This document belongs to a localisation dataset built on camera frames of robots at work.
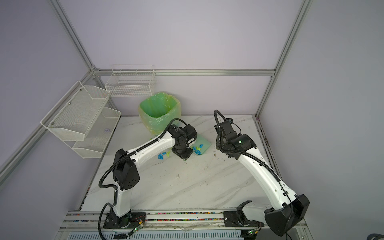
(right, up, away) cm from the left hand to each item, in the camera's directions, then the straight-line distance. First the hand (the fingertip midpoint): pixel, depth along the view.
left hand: (183, 157), depth 83 cm
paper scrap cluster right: (+8, +3, +5) cm, 10 cm away
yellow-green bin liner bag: (-21, +29, +24) cm, 43 cm away
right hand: (+21, +10, -7) cm, 24 cm away
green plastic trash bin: (-20, +29, +24) cm, 43 cm away
